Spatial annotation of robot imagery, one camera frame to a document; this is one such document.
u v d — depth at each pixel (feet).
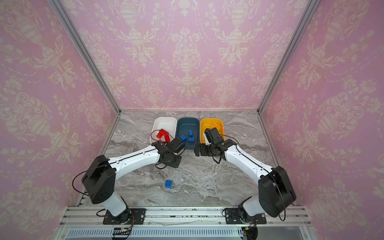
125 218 2.30
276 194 1.38
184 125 3.60
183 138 3.36
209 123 3.59
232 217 2.40
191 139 3.34
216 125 3.51
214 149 2.07
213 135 2.16
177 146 2.25
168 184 2.69
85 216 2.50
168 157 2.05
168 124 3.61
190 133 3.38
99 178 1.47
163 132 3.36
